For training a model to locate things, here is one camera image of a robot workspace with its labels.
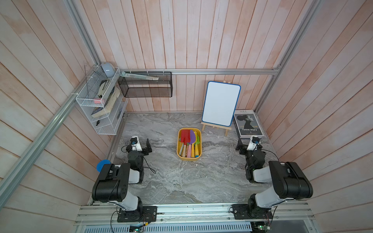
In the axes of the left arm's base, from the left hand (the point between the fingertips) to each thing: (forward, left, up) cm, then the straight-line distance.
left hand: (141, 141), depth 91 cm
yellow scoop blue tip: (-6, -35, -4) cm, 36 cm away
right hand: (+1, -67, +2) cm, 67 cm away
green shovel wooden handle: (+4, -37, -5) cm, 38 cm away
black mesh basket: (+38, +11, +14) cm, 42 cm away
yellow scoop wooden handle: (-2, -25, -7) cm, 26 cm away
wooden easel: (+13, -58, -3) cm, 59 cm away
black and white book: (+19, -76, -6) cm, 79 cm away
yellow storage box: (+11, -38, -4) cm, 40 cm away
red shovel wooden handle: (-4, -27, -5) cm, 28 cm away
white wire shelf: (+3, +18, +13) cm, 22 cm away
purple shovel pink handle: (+5, -33, -6) cm, 34 cm away
